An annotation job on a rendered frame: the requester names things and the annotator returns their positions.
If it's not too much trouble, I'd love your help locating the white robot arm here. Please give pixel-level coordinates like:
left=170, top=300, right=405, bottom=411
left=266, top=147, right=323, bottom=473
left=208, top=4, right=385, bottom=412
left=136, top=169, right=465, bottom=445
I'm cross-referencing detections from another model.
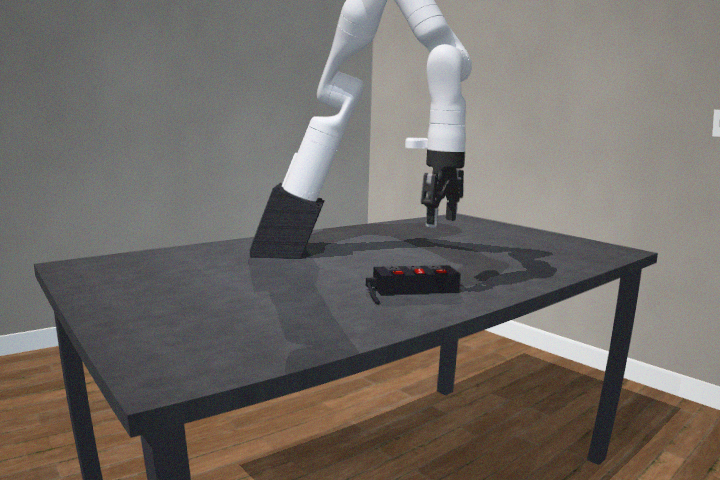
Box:
left=282, top=0, right=472, bottom=201

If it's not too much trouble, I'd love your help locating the black power strip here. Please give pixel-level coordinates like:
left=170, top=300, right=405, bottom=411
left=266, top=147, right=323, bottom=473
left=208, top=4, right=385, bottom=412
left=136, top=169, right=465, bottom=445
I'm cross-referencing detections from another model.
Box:
left=366, top=265, right=461, bottom=304

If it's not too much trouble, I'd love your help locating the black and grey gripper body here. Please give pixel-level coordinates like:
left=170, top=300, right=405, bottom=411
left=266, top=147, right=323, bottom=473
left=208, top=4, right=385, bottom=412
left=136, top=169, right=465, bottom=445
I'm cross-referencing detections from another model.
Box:
left=426, top=149, right=465, bottom=192

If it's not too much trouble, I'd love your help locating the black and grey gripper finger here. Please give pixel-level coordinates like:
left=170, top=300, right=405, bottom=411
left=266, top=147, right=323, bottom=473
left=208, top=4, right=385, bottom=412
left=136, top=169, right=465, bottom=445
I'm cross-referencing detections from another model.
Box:
left=446, top=170, right=464, bottom=221
left=421, top=173, right=452, bottom=228

